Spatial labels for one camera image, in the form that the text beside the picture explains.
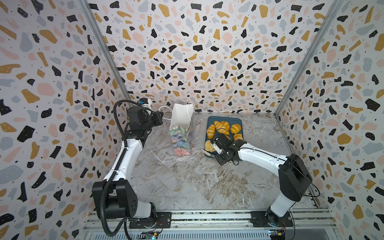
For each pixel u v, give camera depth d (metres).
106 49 0.84
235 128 1.08
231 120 1.19
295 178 0.46
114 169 0.44
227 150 0.66
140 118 0.64
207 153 0.92
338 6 0.71
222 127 1.06
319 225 0.75
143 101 0.69
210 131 1.07
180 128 0.81
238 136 1.03
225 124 1.09
